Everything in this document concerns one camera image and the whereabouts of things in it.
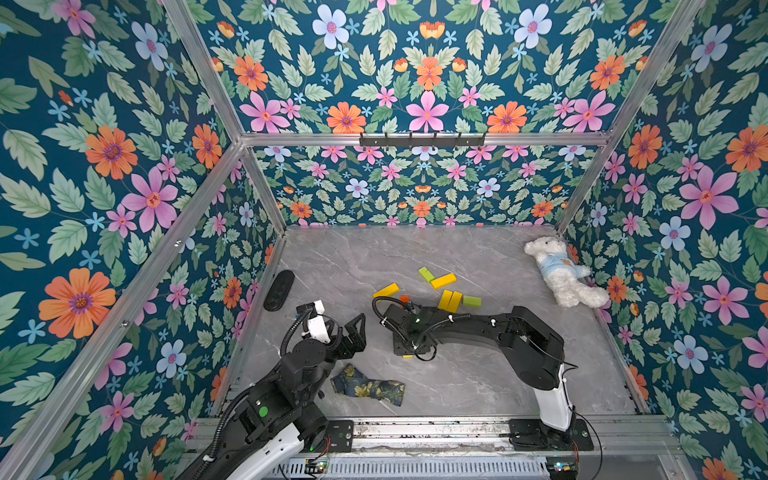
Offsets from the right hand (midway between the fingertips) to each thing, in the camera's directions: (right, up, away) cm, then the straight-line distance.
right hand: (406, 341), depth 90 cm
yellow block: (-6, +14, +11) cm, 19 cm away
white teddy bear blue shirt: (+51, +20, +6) cm, 55 cm away
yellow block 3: (0, -2, -8) cm, 9 cm away
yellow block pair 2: (+16, +11, +8) cm, 21 cm away
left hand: (-11, +11, -21) cm, 26 cm away
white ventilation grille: (+3, -24, -19) cm, 31 cm away
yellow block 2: (+14, +17, +14) cm, 26 cm away
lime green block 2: (+22, +11, +8) cm, 26 cm away
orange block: (0, +11, +9) cm, 14 cm away
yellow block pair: (+13, +12, +9) cm, 20 cm away
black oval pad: (-42, +16, +9) cm, 46 cm away
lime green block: (+7, +20, +15) cm, 26 cm away
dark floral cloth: (-15, -8, -10) cm, 20 cm away
